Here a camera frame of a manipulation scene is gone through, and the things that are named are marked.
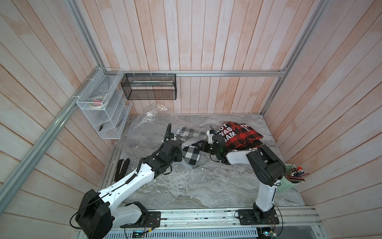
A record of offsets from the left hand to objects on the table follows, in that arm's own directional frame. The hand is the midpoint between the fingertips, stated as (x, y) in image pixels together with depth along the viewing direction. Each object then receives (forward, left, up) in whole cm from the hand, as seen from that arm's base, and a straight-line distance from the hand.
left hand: (178, 152), depth 82 cm
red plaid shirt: (+17, -40, -6) cm, 44 cm away
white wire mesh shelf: (+10, +36, +15) cm, 40 cm away
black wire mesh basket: (+34, +18, +20) cm, 43 cm away
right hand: (+12, -12, -9) cm, 19 cm away
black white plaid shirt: (+18, -5, -11) cm, 22 cm away
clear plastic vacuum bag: (+38, +17, -10) cm, 43 cm away
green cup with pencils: (-16, -54, +6) cm, 57 cm away
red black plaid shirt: (+10, -39, -5) cm, 41 cm away
